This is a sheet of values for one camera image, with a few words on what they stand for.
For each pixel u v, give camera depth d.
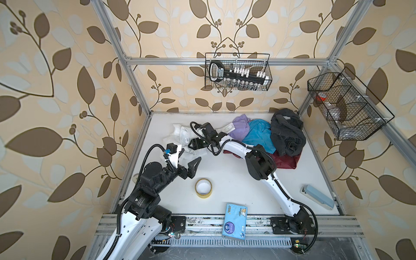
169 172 0.56
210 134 0.83
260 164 0.65
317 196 0.78
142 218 0.47
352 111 0.73
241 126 1.04
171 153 0.56
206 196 0.83
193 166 0.60
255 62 0.91
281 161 0.93
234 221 0.71
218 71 0.86
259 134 1.02
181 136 0.97
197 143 0.91
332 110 0.70
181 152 0.69
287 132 0.97
